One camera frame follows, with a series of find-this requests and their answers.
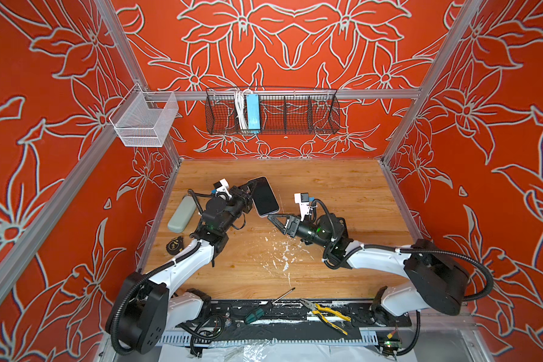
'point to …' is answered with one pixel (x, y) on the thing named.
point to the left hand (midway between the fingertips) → (259, 180)
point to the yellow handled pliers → (315, 308)
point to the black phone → (264, 198)
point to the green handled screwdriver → (258, 313)
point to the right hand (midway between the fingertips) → (270, 215)
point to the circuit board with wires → (391, 345)
